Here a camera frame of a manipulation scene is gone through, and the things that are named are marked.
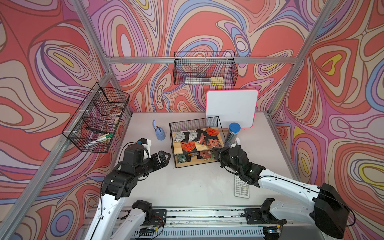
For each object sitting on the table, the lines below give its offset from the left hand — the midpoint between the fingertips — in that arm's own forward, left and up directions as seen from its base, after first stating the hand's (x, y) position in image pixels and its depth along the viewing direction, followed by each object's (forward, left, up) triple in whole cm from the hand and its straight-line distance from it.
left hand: (166, 157), depth 67 cm
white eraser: (+24, -42, -21) cm, 52 cm away
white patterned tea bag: (+17, -4, -7) cm, 19 cm away
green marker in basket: (+9, +32, +2) cm, 34 cm away
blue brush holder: (+28, +10, -18) cm, 34 cm away
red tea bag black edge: (+12, -23, -7) cm, 27 cm away
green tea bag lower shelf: (+12, -4, -23) cm, 27 cm away
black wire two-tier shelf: (+35, -17, -18) cm, 43 cm away
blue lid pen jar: (+21, -36, -4) cm, 42 cm away
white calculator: (-6, -39, -24) cm, 47 cm away
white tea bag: (+19, -12, -7) cm, 24 cm away
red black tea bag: (+11, -9, -8) cm, 16 cm away
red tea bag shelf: (+14, -20, -22) cm, 33 cm away
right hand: (+8, -22, -8) cm, 24 cm away
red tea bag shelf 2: (+21, -23, -7) cm, 32 cm away
